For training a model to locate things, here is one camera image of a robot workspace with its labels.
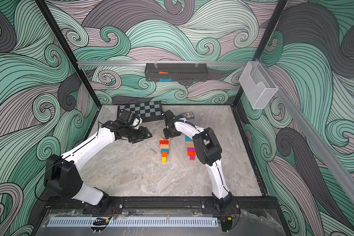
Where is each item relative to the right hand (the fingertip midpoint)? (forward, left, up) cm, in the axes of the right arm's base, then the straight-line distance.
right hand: (172, 134), depth 99 cm
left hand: (-10, +13, +14) cm, 22 cm away
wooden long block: (-6, -12, -3) cm, 13 cm away
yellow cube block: (-17, +5, -2) cm, 18 cm away
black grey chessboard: (+21, +19, +2) cm, 28 cm away
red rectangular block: (-6, +5, 0) cm, 8 cm away
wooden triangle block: (-5, +1, +2) cm, 6 cm away
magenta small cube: (-16, -12, -2) cm, 20 cm away
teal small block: (-11, +5, -2) cm, 12 cm away
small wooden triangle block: (-3, +8, 0) cm, 8 cm away
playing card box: (+20, -13, -2) cm, 24 cm away
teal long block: (-11, -9, +12) cm, 18 cm away
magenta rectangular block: (-10, -12, -3) cm, 16 cm away
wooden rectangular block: (-8, +5, -1) cm, 10 cm away
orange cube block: (-14, +5, -1) cm, 15 cm away
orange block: (-13, -12, -1) cm, 18 cm away
